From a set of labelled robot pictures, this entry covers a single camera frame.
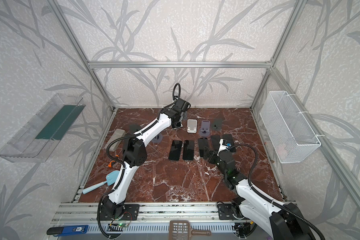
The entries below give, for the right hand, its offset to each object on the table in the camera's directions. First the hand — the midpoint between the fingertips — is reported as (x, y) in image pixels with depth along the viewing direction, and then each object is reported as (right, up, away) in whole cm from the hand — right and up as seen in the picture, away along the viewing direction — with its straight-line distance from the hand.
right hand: (210, 144), depth 85 cm
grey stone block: (-61, +5, +17) cm, 63 cm away
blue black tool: (-67, -36, -18) cm, 78 cm away
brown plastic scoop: (-16, -38, -16) cm, 44 cm away
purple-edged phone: (+6, 0, +16) cm, 17 cm away
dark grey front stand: (+8, +11, +20) cm, 24 cm away
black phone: (-21, -5, +11) cm, 25 cm away
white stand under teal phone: (-10, +10, +20) cm, 24 cm away
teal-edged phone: (-3, -1, +14) cm, 15 cm away
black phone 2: (-12, -6, +11) cm, 18 cm away
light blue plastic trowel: (-57, -19, -1) cm, 60 cm away
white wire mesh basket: (+30, +7, -24) cm, 39 cm away
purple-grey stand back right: (-1, +7, +16) cm, 18 cm away
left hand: (-18, +22, +13) cm, 31 cm away
